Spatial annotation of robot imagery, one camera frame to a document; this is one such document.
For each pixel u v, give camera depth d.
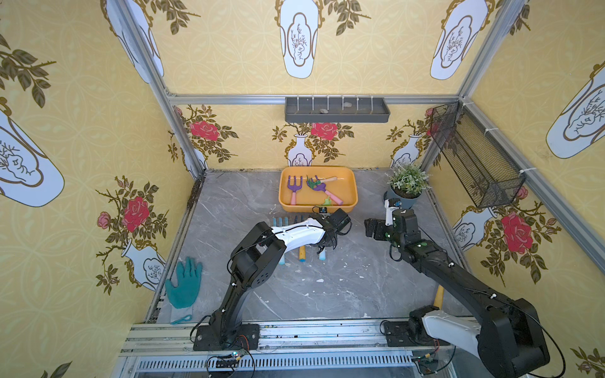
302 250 0.92
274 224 0.56
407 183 0.93
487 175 0.83
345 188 1.14
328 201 1.07
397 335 0.74
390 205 0.77
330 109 0.92
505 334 0.40
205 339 0.73
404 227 0.64
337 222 0.75
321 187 1.14
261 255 0.53
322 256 0.89
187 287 0.84
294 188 1.13
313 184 1.14
